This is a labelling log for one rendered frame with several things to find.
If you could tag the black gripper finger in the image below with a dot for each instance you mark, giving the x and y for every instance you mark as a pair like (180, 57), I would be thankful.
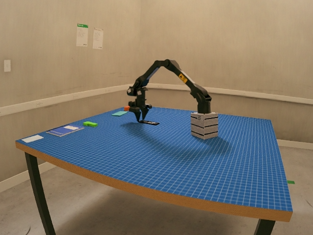
(137, 115)
(144, 113)

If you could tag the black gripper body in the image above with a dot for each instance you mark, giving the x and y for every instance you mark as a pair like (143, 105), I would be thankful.
(140, 103)

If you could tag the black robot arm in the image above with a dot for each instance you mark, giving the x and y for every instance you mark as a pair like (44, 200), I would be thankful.
(197, 91)

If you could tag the blue work mat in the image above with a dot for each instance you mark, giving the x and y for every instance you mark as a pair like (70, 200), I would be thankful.
(241, 166)

